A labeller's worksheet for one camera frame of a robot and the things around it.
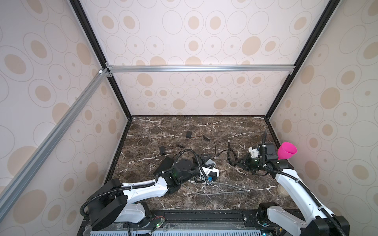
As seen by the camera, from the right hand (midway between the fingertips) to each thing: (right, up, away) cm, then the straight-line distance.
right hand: (236, 161), depth 80 cm
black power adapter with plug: (-45, +4, +20) cm, 49 cm away
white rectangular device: (-14, -1, +4) cm, 14 cm away
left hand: (-13, +4, -9) cm, 16 cm away
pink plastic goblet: (+29, +6, +2) cm, 29 cm away
